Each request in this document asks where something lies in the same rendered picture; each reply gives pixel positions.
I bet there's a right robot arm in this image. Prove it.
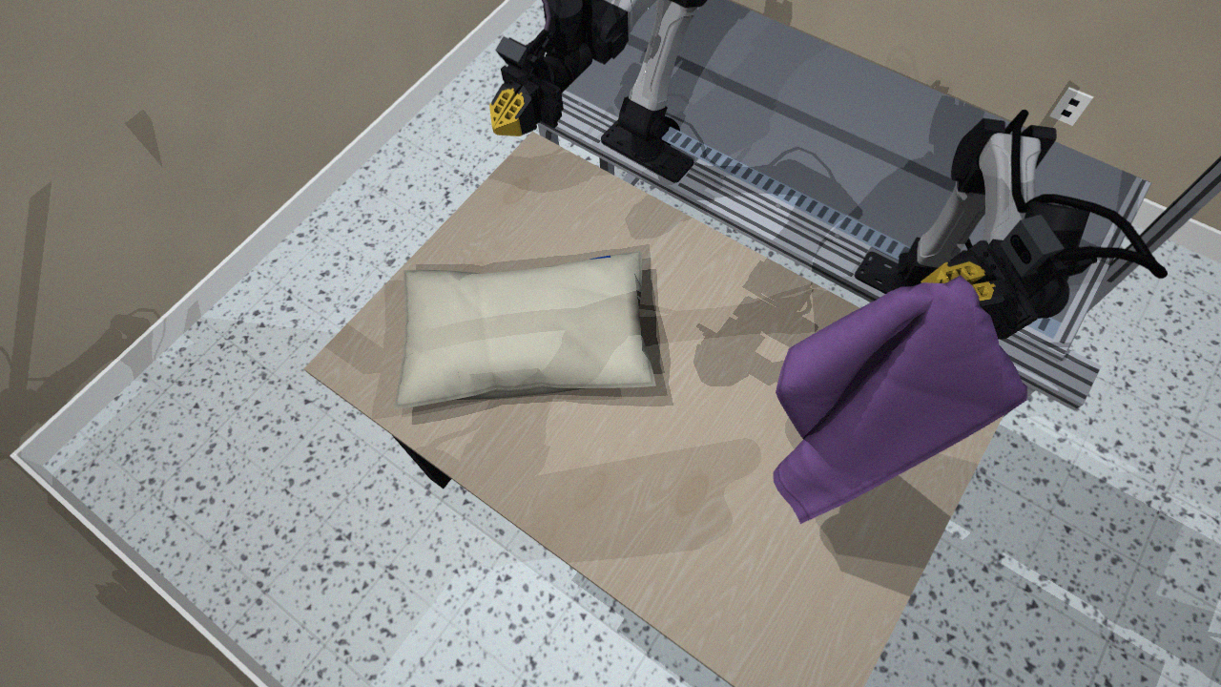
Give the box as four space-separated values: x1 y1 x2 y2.
495 0 707 183

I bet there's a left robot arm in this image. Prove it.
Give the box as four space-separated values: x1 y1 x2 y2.
855 118 1096 318

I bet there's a purple cloth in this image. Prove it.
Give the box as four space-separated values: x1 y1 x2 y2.
774 275 1027 523

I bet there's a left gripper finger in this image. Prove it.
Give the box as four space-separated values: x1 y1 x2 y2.
971 281 995 301
921 262 985 284

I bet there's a cream pillow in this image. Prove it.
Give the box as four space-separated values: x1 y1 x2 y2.
394 251 656 409

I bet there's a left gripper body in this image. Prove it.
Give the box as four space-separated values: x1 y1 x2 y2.
947 240 1040 340

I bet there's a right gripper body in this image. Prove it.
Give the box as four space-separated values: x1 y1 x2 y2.
491 56 570 135

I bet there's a grey metal post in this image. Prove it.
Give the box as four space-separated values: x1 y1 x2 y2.
1104 157 1221 286

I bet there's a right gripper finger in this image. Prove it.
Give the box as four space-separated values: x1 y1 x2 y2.
488 89 515 133
495 93 525 135

